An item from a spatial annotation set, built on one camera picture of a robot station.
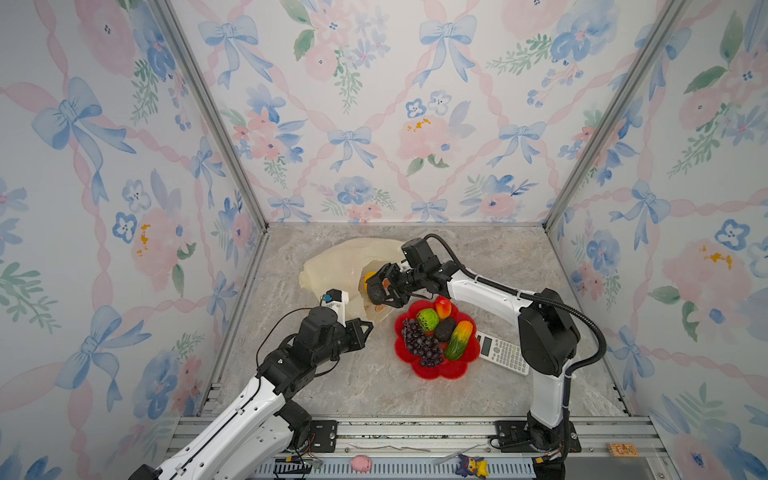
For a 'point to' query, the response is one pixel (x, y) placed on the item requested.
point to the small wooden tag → (623, 450)
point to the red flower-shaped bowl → (449, 369)
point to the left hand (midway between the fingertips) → (375, 323)
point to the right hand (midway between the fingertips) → (367, 287)
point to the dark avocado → (375, 290)
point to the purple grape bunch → (419, 343)
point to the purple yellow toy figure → (468, 466)
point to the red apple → (443, 307)
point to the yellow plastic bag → (343, 266)
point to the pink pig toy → (361, 464)
